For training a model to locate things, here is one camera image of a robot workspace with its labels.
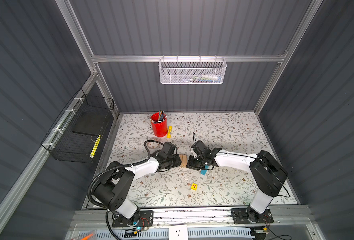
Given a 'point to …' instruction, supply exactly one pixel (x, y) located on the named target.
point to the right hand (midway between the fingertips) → (187, 167)
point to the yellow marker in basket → (95, 146)
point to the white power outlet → (178, 232)
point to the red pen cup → (159, 123)
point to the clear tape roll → (153, 145)
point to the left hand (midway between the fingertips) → (181, 161)
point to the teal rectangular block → (204, 171)
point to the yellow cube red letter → (194, 186)
